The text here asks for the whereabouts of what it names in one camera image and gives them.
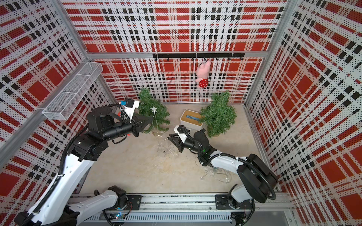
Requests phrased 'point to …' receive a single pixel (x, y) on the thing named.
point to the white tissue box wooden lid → (191, 117)
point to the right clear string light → (220, 174)
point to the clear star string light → (164, 145)
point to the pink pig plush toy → (202, 74)
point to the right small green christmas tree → (218, 116)
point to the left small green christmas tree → (151, 106)
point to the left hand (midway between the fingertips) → (153, 119)
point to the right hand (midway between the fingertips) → (171, 136)
